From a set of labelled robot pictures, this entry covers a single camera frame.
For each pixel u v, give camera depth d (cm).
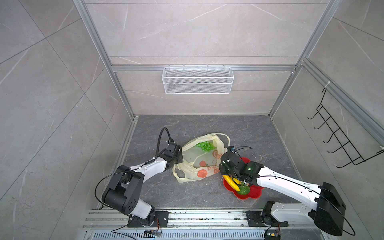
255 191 79
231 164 59
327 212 38
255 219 74
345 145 63
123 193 43
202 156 96
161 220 73
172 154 71
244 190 77
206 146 98
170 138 82
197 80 101
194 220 75
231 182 74
